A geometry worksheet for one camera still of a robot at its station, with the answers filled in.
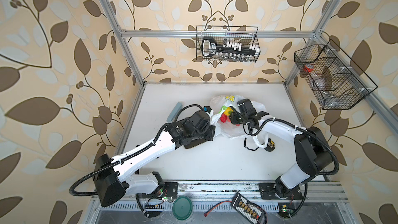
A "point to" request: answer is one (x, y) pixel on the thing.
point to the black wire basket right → (338, 83)
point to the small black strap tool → (271, 146)
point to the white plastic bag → (218, 103)
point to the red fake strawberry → (223, 117)
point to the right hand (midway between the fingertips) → (233, 118)
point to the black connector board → (248, 210)
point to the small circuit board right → (285, 212)
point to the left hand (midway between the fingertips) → (217, 130)
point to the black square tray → (194, 143)
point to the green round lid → (182, 207)
